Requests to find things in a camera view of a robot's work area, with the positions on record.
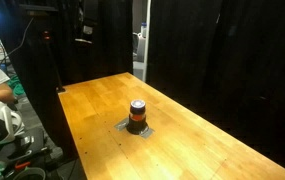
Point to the white bottle blue cap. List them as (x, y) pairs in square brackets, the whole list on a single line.
[(143, 29)]

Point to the black curtain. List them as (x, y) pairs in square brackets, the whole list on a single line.
[(222, 59)]

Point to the black tripod stand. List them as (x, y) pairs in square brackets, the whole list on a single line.
[(43, 14)]

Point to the grey duct tape strip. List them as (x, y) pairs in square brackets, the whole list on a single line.
[(145, 133)]

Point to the white post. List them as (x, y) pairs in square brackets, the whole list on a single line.
[(147, 39)]

